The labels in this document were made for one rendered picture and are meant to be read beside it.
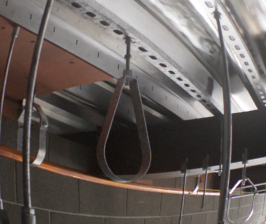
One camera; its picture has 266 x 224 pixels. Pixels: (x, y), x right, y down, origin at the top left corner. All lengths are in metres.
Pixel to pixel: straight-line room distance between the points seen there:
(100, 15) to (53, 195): 0.92
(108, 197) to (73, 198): 0.27
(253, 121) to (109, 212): 0.84
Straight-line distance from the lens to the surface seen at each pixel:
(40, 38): 0.43
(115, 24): 0.77
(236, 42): 0.82
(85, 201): 1.66
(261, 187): 5.16
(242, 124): 1.53
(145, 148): 0.79
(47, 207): 1.46
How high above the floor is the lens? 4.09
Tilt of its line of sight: 16 degrees up
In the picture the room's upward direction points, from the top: 2 degrees clockwise
